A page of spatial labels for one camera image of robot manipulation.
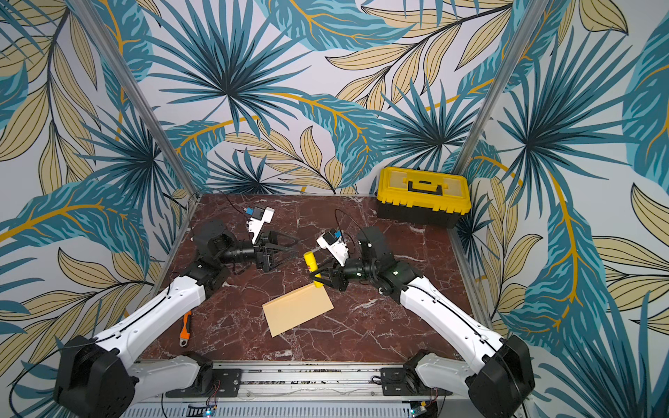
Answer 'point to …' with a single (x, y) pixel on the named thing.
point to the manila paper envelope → (296, 308)
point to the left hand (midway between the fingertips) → (296, 253)
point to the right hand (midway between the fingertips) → (313, 272)
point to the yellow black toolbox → (422, 197)
